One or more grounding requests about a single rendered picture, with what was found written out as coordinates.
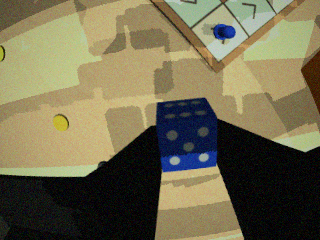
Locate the blue die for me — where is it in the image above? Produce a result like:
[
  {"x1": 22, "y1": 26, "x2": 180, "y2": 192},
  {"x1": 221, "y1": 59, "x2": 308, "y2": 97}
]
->
[{"x1": 156, "y1": 97, "x2": 217, "y2": 172}]

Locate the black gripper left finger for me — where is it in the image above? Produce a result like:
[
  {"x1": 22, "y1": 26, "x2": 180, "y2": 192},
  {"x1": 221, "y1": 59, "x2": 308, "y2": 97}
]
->
[{"x1": 0, "y1": 125, "x2": 161, "y2": 240}]

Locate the blue pawn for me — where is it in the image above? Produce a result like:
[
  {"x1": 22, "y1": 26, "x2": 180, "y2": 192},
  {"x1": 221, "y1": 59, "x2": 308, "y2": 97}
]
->
[{"x1": 213, "y1": 24, "x2": 236, "y2": 40}]

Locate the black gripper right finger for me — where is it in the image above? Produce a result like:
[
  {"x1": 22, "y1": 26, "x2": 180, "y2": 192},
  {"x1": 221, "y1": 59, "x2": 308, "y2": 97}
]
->
[{"x1": 216, "y1": 119, "x2": 320, "y2": 240}]

